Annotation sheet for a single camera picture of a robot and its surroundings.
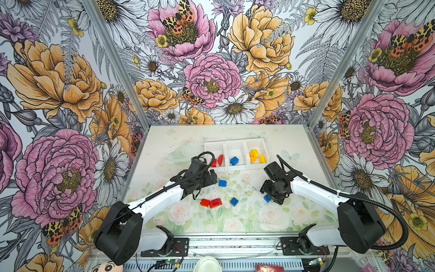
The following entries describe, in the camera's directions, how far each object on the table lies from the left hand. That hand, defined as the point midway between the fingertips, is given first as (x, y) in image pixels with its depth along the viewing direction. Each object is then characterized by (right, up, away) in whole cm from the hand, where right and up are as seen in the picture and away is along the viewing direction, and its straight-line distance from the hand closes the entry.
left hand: (208, 182), depth 87 cm
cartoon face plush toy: (-35, -25, -23) cm, 49 cm away
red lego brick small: (-2, -10, +1) cm, 10 cm away
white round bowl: (+1, -29, -17) cm, 34 cm away
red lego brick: (+2, +7, +14) cm, 16 cm away
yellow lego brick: (+25, +12, +14) cm, 31 cm away
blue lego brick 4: (+30, -8, -1) cm, 31 cm away
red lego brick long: (+6, +10, +15) cm, 19 cm away
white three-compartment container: (+16, +13, +18) cm, 27 cm away
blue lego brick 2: (+7, -2, +7) cm, 11 cm away
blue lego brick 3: (+13, -9, -1) cm, 16 cm away
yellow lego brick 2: (+28, +14, +20) cm, 37 cm away
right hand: (+29, -8, -2) cm, 30 cm away
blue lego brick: (+14, +10, +15) cm, 23 cm away
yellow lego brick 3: (+31, +10, +15) cm, 36 cm away
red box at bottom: (+24, -28, -21) cm, 42 cm away
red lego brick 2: (+4, -10, 0) cm, 11 cm away
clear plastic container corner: (+65, -28, -17) cm, 73 cm away
